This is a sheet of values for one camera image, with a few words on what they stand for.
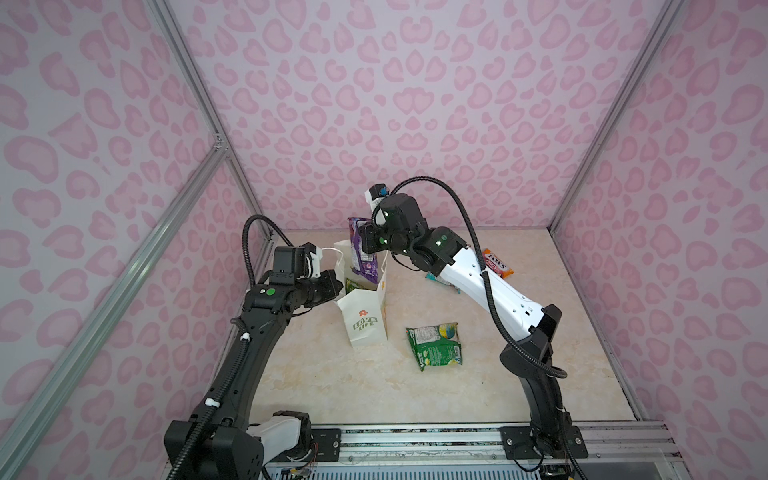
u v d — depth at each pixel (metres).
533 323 0.48
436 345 0.86
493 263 1.07
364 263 0.73
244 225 0.57
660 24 0.71
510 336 0.44
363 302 0.75
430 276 0.56
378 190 0.63
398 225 0.56
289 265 0.58
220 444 0.38
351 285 0.91
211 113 0.86
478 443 0.75
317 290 0.64
